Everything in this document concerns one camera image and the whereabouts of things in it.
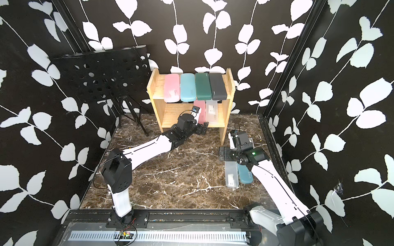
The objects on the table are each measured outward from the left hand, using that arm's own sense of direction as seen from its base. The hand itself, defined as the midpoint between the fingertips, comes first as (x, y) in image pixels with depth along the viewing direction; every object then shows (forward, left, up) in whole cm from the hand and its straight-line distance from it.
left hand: (202, 117), depth 84 cm
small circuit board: (-50, +38, -26) cm, 69 cm away
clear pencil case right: (+8, -6, -3) cm, 10 cm away
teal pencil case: (-25, -25, -25) cm, 43 cm away
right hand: (-17, -11, -6) cm, 22 cm away
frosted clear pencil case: (-24, -17, -25) cm, 38 cm away
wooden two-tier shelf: (+9, +21, -5) cm, 24 cm away
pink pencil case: (+16, 0, -5) cm, 17 cm away
